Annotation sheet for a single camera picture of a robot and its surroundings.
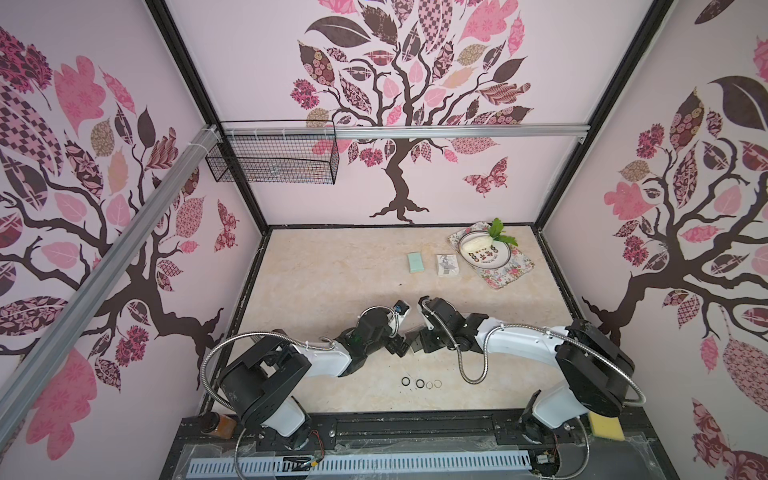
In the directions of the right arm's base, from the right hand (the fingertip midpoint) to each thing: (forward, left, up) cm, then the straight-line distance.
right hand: (422, 335), depth 88 cm
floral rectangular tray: (+27, -37, -3) cm, 46 cm away
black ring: (-12, +5, -2) cm, 13 cm away
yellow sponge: (-24, -44, -1) cm, 51 cm away
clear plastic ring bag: (+26, -11, +1) cm, 28 cm away
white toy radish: (+36, -26, +1) cm, 45 cm away
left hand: (+2, +5, +1) cm, 5 cm away
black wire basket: (+50, +45, +32) cm, 74 cm away
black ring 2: (-14, +1, -3) cm, 14 cm away
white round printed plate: (+32, -31, -2) cm, 45 cm away
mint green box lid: (+29, 0, -1) cm, 29 cm away
